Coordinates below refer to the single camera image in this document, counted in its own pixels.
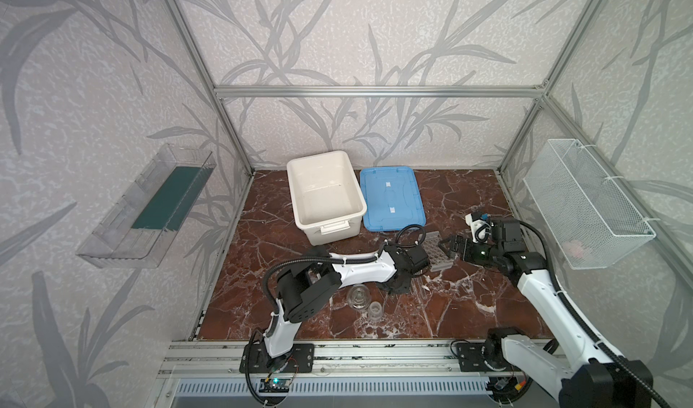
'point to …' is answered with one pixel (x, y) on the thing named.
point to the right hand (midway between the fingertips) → (451, 238)
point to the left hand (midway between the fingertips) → (402, 282)
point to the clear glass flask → (358, 296)
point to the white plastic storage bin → (326, 198)
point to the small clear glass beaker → (375, 310)
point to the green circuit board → (274, 385)
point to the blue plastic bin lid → (391, 199)
